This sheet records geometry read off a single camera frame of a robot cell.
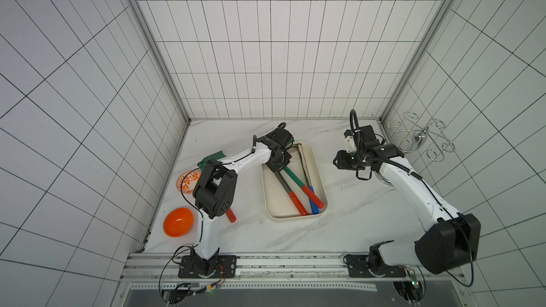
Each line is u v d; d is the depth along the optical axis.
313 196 0.85
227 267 0.73
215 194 0.51
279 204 0.88
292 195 0.86
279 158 0.71
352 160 0.69
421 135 0.76
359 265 0.73
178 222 0.81
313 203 0.81
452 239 0.40
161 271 0.69
